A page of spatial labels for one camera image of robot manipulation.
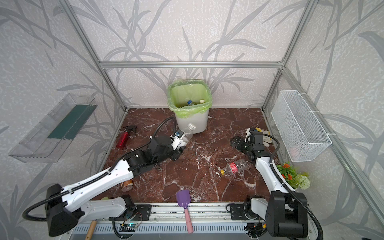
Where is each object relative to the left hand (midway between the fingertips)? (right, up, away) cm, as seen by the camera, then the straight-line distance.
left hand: (183, 139), depth 75 cm
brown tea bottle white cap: (+10, +22, +25) cm, 35 cm away
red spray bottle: (-44, -1, +26) cm, 51 cm away
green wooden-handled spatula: (-42, -41, -6) cm, 59 cm away
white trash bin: (+9, +9, +22) cm, 26 cm away
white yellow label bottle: (+3, +3, -4) cm, 6 cm away
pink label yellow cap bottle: (+31, -18, +13) cm, 38 cm away
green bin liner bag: (-5, +28, +22) cm, 36 cm away
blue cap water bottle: (+1, +22, +30) cm, 37 cm away
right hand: (+30, -1, +13) cm, 33 cm away
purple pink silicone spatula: (0, -32, +5) cm, 32 cm away
